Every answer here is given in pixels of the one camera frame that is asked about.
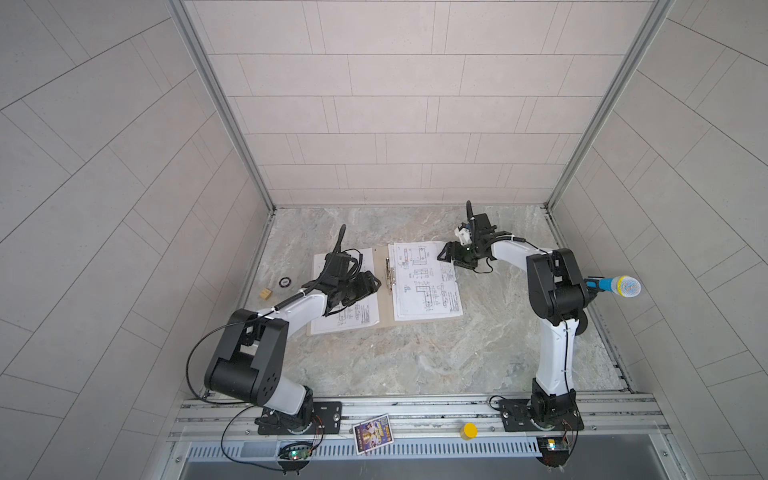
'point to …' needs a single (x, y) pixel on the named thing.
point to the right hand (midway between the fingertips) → (445, 257)
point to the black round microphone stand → (581, 315)
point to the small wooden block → (265, 293)
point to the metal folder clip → (390, 276)
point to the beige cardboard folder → (386, 318)
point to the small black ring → (285, 278)
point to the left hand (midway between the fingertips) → (381, 281)
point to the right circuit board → (552, 450)
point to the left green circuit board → (295, 453)
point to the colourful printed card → (373, 433)
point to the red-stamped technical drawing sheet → (423, 286)
